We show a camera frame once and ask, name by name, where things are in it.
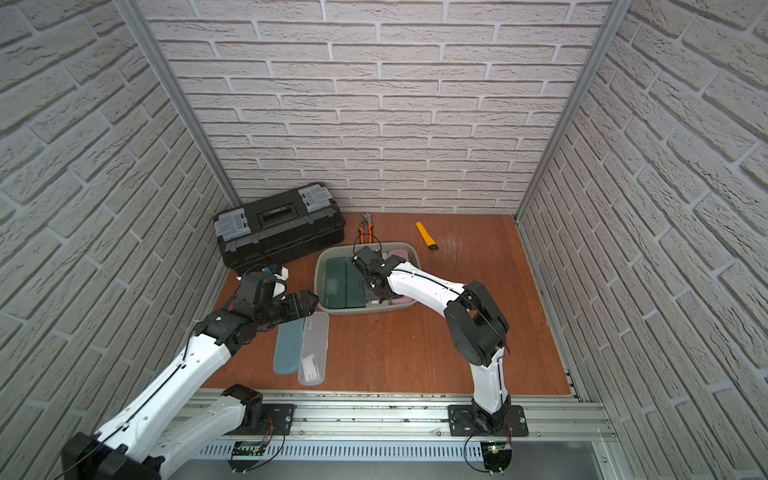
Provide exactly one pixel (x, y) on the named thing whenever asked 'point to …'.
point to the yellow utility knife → (427, 238)
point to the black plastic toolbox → (278, 228)
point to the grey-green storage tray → (348, 249)
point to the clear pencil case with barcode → (371, 301)
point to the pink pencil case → (402, 300)
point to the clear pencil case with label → (314, 361)
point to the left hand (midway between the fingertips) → (310, 297)
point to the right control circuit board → (497, 455)
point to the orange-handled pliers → (367, 219)
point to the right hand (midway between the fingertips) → (381, 291)
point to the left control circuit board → (248, 448)
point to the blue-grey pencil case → (288, 347)
